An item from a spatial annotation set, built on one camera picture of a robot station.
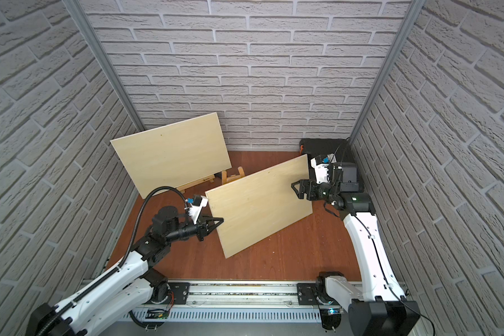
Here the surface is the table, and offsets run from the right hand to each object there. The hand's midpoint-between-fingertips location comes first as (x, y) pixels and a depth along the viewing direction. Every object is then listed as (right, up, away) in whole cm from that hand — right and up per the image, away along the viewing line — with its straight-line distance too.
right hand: (306, 184), depth 74 cm
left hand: (-30, -12, -1) cm, 32 cm away
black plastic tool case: (+13, +18, +39) cm, 45 cm away
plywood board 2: (-17, -8, +2) cm, 19 cm away
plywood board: (-54, +12, +13) cm, 57 cm away
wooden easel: (-31, +2, +7) cm, 32 cm away
